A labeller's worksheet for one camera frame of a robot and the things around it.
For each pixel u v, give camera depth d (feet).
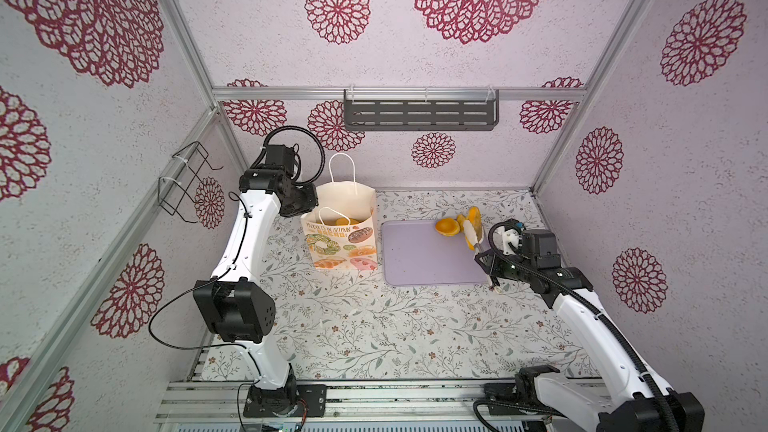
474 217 2.87
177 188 2.46
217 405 2.45
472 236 2.72
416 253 3.38
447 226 3.45
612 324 1.51
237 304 1.49
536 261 1.95
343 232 2.60
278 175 1.88
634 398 1.29
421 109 3.09
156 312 2.40
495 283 2.39
